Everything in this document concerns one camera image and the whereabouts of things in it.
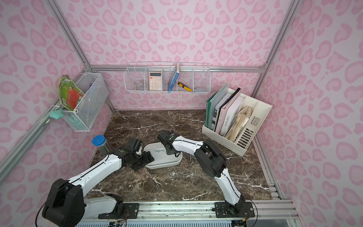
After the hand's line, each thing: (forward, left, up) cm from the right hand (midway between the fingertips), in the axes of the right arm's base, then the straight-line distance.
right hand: (174, 150), depth 97 cm
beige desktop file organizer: (+15, -54, 0) cm, 56 cm away
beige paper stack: (+9, -41, +19) cm, 46 cm away
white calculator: (+35, +13, +31) cm, 48 cm away
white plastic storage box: (-7, +8, 0) cm, 10 cm away
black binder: (+16, -28, +23) cm, 40 cm away
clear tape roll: (+32, +23, +30) cm, 50 cm away
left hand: (-10, +13, +7) cm, 18 cm away
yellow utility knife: (+34, -8, +27) cm, 44 cm away
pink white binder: (+13, -34, +24) cm, 43 cm away
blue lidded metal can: (-6, +39, +21) cm, 45 cm away
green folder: (+14, -24, +30) cm, 41 cm away
